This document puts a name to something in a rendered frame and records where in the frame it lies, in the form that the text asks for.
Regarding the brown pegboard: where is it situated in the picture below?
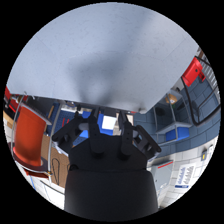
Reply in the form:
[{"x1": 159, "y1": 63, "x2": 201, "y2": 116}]
[{"x1": 40, "y1": 134, "x2": 71, "y2": 189}]

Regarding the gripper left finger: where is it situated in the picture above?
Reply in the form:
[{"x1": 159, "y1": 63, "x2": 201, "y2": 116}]
[{"x1": 52, "y1": 106, "x2": 104, "y2": 157}]

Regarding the grey electrical cabinet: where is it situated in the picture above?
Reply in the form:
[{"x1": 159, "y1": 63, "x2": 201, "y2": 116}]
[{"x1": 150, "y1": 160, "x2": 174, "y2": 194}]

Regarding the black belt loop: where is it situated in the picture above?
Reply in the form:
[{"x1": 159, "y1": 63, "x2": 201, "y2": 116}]
[{"x1": 51, "y1": 158, "x2": 62, "y2": 185}]

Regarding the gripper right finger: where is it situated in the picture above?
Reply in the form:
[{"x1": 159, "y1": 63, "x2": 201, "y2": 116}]
[{"x1": 117, "y1": 110, "x2": 162, "y2": 160}]

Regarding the black tubular handlebar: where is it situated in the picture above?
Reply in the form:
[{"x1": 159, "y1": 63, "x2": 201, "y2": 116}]
[{"x1": 180, "y1": 55, "x2": 221, "y2": 126}]

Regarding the brown cardboard box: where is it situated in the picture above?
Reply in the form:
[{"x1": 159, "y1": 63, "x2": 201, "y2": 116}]
[{"x1": 165, "y1": 94, "x2": 178, "y2": 105}]

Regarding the grey chute base ring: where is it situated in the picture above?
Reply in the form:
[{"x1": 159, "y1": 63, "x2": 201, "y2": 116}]
[{"x1": 12, "y1": 147, "x2": 53, "y2": 177}]

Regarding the white cube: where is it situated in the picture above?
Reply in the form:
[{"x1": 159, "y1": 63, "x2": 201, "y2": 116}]
[{"x1": 101, "y1": 115, "x2": 117, "y2": 130}]

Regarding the grey metal shelf unit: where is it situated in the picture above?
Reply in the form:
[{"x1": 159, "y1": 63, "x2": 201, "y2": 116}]
[{"x1": 152, "y1": 89, "x2": 193, "y2": 146}]

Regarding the red snowblower body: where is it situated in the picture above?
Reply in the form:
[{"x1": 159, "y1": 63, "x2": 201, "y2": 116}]
[{"x1": 4, "y1": 86, "x2": 28, "y2": 114}]

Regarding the white blue wall poster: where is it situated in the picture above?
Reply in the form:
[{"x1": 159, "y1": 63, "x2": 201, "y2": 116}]
[{"x1": 174, "y1": 162, "x2": 197, "y2": 189}]

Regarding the blue storage bin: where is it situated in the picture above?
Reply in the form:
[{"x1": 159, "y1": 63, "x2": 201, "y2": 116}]
[{"x1": 165, "y1": 127, "x2": 189, "y2": 142}]

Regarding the blue pegboard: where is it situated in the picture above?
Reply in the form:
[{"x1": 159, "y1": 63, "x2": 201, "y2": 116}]
[{"x1": 50, "y1": 103, "x2": 106, "y2": 146}]

